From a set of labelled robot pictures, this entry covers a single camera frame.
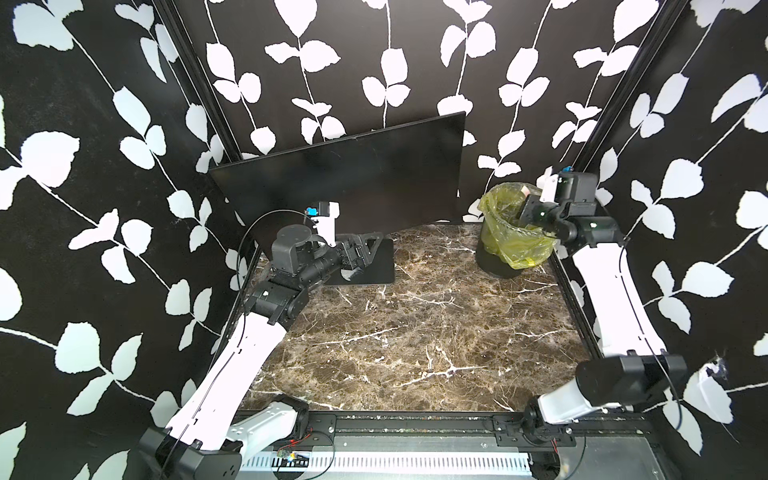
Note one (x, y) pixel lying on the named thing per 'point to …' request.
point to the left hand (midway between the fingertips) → (368, 232)
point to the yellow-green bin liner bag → (520, 244)
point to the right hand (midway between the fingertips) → (522, 203)
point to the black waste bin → (492, 263)
